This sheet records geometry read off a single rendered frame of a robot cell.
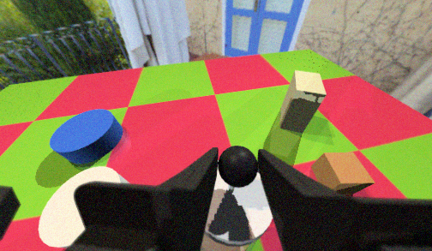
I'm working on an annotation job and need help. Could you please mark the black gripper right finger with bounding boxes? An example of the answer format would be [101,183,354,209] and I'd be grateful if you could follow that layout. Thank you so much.
[257,149,432,251]

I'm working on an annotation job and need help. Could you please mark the blue short cylinder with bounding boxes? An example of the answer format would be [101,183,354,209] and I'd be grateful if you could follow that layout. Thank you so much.
[49,109,123,164]

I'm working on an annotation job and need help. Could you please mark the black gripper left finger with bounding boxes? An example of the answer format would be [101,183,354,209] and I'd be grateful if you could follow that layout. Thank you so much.
[74,147,219,251]

